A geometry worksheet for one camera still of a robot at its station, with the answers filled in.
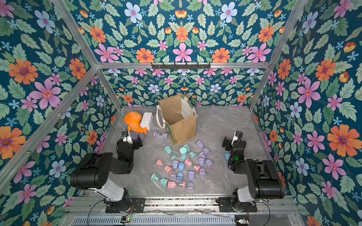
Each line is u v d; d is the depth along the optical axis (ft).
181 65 3.00
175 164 2.81
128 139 2.62
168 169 2.73
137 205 2.41
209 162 2.84
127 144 2.48
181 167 2.77
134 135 2.89
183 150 2.77
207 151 2.97
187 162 2.87
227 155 2.91
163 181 2.58
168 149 3.01
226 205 2.41
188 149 3.05
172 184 2.56
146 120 3.47
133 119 3.35
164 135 3.24
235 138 2.67
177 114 3.65
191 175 2.74
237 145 2.42
